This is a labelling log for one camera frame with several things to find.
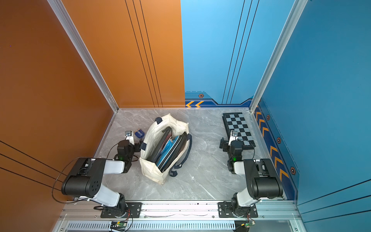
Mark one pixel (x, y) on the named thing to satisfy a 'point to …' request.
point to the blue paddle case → (167, 150)
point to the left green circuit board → (120, 225)
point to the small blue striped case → (139, 133)
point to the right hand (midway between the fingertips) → (230, 138)
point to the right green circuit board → (247, 224)
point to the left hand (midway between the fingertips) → (135, 137)
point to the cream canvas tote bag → (149, 168)
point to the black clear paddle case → (165, 136)
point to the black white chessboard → (236, 121)
